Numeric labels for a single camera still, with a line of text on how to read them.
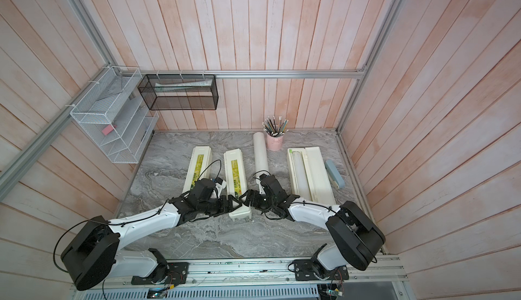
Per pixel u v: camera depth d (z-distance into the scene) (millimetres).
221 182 805
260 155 1036
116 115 752
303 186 899
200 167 931
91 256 413
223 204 729
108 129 823
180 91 1046
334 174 957
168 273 718
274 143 1066
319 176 934
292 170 950
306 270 730
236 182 880
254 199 762
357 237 424
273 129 1073
